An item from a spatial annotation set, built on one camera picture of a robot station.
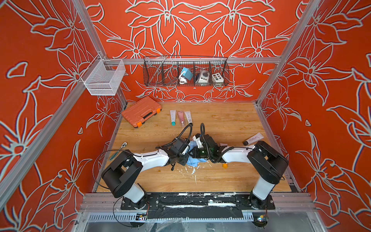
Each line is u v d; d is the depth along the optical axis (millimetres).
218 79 944
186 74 840
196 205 727
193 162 835
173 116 1094
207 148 699
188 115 1100
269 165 474
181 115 1123
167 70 1001
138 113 1068
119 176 438
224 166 835
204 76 913
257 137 975
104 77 939
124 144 939
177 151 689
